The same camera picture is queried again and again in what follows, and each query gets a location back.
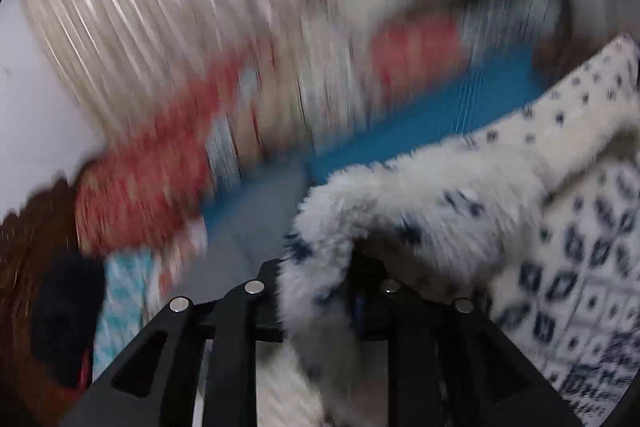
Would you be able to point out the teal white patterned pillow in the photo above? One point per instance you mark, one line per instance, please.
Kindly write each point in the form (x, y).
(127, 275)

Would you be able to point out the blue mat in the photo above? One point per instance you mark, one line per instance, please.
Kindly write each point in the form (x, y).
(265, 203)

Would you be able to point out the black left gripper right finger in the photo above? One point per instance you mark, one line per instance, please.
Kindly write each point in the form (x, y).
(441, 364)

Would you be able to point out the red floral quilt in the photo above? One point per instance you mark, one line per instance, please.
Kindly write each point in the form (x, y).
(303, 89)

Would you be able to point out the dark navy fuzzy pillow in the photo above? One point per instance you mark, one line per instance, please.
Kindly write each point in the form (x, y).
(65, 315)

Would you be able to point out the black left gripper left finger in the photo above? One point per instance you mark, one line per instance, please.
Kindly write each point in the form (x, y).
(186, 348)

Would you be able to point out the brown carved wooden headboard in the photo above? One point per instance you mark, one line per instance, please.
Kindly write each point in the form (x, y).
(30, 240)

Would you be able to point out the white fleece jacket navy pattern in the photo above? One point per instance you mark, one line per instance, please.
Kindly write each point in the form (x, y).
(539, 208)

